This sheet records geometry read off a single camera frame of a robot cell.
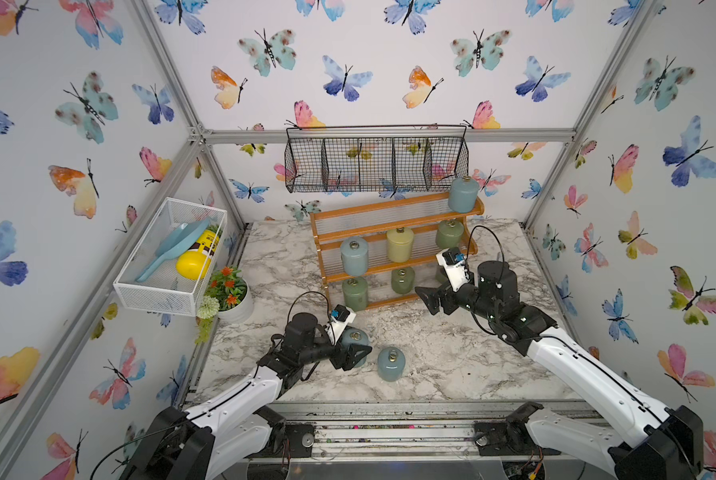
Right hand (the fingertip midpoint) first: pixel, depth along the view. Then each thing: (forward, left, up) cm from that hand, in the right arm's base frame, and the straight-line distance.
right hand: (434, 275), depth 75 cm
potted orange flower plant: (-2, +56, -12) cm, 57 cm away
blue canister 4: (-16, +10, -18) cm, 26 cm away
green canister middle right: (+18, -6, -4) cm, 20 cm away
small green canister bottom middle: (+11, +6, -18) cm, 22 cm away
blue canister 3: (-12, +19, -11) cm, 25 cm away
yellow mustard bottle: (-4, +56, +6) cm, 57 cm away
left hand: (-10, +17, -15) cm, 25 cm away
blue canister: (+21, -8, +9) cm, 24 cm away
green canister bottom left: (+4, +21, -17) cm, 27 cm away
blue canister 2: (+8, +20, -3) cm, 22 cm away
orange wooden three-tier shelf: (+11, +14, -5) cm, 18 cm away
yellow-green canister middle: (+13, +8, -4) cm, 16 cm away
